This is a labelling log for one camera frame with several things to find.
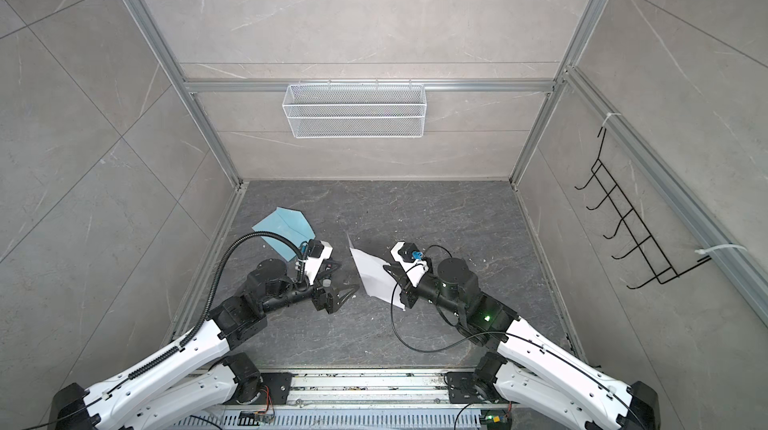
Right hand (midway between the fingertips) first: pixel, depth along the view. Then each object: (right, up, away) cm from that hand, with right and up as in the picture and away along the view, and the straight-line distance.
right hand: (387, 263), depth 68 cm
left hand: (-9, -2, +1) cm, 9 cm away
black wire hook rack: (+56, +1, -8) cm, 57 cm away
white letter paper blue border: (-2, -5, +4) cm, 7 cm away
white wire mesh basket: (-12, +46, +33) cm, 58 cm away
